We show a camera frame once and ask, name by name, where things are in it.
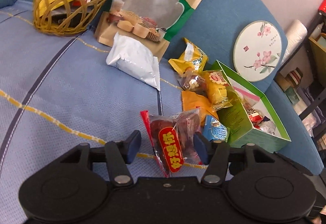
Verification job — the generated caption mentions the blue candy packet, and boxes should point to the blue candy packet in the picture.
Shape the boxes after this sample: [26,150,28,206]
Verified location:
[202,115,229,142]

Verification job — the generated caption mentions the red date snack packet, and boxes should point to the red date snack packet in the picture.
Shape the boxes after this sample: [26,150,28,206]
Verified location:
[140,108,201,178]

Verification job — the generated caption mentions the red white snack packet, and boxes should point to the red white snack packet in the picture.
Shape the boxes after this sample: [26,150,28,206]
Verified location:
[247,108,264,125]

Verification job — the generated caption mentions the orange snack packet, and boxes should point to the orange snack packet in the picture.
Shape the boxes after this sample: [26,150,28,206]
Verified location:
[181,91,219,127]

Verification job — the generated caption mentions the yellow cake packet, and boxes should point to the yellow cake packet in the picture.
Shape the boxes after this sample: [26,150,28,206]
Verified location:
[201,70,240,111]

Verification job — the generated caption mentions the clear nut snack packet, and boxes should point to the clear nut snack packet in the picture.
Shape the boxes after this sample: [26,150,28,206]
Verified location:
[178,67,208,95]

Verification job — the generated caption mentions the yellow chip bag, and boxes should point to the yellow chip bag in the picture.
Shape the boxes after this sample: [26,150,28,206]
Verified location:
[168,38,208,75]

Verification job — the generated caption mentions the green white cardboard box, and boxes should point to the green white cardboard box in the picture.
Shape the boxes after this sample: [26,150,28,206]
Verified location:
[212,61,291,152]

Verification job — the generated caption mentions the blue sofa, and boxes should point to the blue sofa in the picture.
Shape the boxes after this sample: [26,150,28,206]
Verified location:
[0,0,324,224]

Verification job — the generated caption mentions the white foil pouch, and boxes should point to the white foil pouch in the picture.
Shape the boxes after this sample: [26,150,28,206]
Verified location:
[106,33,161,91]

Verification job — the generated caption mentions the black metal shelf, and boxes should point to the black metal shelf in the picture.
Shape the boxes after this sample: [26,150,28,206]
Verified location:
[277,10,325,141]

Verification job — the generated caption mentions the white plastic roll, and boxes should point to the white plastic roll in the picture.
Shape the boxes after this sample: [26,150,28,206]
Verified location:
[281,19,308,66]

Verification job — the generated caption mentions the woven bamboo basket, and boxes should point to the woven bamboo basket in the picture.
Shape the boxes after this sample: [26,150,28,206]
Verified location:
[33,0,106,36]

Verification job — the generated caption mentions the red gift boxes on shelf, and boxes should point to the red gift boxes on shelf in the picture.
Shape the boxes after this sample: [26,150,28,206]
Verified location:
[318,0,326,15]

